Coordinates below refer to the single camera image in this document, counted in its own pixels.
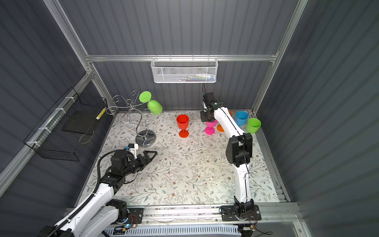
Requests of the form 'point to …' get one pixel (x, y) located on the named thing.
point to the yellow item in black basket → (100, 114)
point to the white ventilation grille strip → (224, 230)
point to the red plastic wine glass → (182, 122)
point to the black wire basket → (66, 132)
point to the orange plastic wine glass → (219, 127)
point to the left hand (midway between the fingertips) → (154, 156)
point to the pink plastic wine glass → (209, 130)
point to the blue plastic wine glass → (241, 117)
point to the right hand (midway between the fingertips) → (207, 118)
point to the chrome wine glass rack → (147, 137)
